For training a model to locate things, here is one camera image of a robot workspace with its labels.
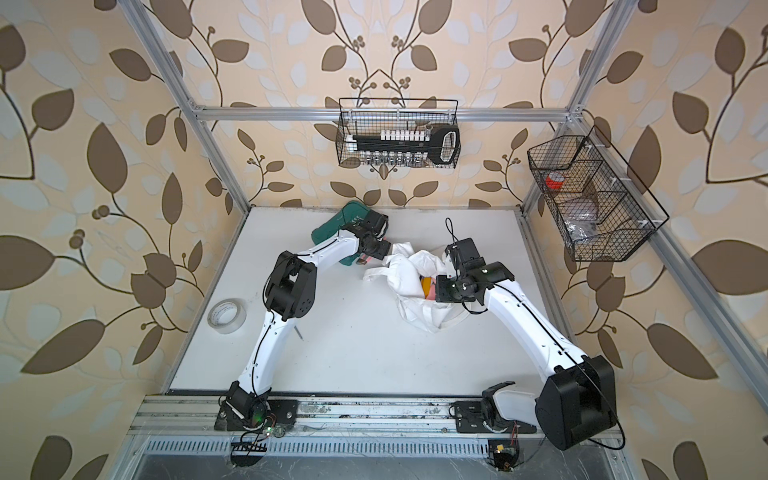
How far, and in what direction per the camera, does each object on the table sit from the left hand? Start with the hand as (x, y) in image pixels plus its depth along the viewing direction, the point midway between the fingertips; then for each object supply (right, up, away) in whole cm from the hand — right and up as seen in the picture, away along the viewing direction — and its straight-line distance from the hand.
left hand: (375, 243), depth 106 cm
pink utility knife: (-4, -6, -1) cm, 7 cm away
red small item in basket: (+55, +18, -18) cm, 60 cm away
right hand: (+20, -13, -24) cm, 34 cm away
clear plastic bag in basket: (+52, +5, -35) cm, 63 cm away
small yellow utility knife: (+17, -13, -10) cm, 24 cm away
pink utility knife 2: (+19, -16, -13) cm, 28 cm away
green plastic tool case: (-11, +12, +16) cm, 23 cm away
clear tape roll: (-46, -22, -13) cm, 53 cm away
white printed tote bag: (+10, -8, -17) cm, 21 cm away
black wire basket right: (+59, +9, -33) cm, 68 cm away
